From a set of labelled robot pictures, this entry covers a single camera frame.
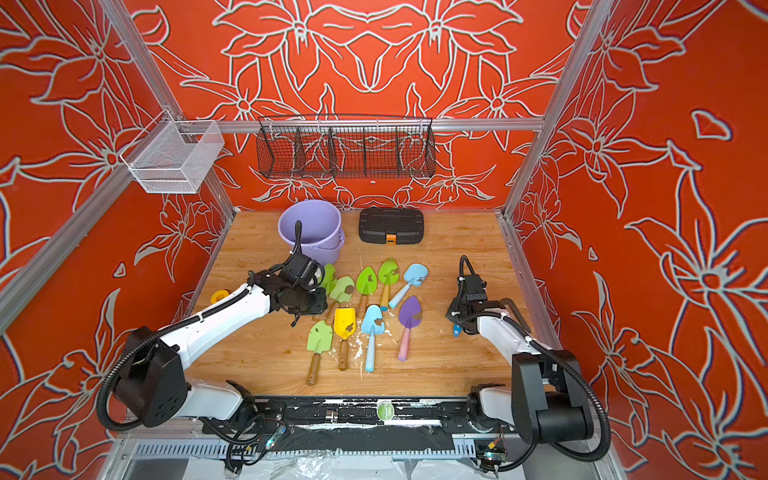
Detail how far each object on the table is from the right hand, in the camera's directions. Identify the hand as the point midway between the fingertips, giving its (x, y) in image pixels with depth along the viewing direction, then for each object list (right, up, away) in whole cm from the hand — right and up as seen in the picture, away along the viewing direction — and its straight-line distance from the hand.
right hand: (458, 311), depth 90 cm
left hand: (-39, +4, -6) cm, 40 cm away
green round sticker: (-23, -21, -16) cm, 35 cm away
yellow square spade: (-35, -4, -2) cm, 35 cm away
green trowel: (-37, +4, +5) cm, 38 cm away
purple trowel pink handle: (-14, -1, +3) cm, 15 cm away
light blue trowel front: (-26, -4, 0) cm, 26 cm away
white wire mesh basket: (-90, +48, +2) cm, 102 cm away
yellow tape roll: (-77, +4, +5) cm, 77 cm away
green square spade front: (-42, -7, -4) cm, 43 cm away
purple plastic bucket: (-43, +24, +7) cm, 50 cm away
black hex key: (+17, +2, +4) cm, 17 cm away
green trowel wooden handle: (-29, +7, +8) cm, 31 cm away
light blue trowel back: (-12, +10, +10) cm, 19 cm away
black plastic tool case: (-20, +27, +17) cm, 38 cm away
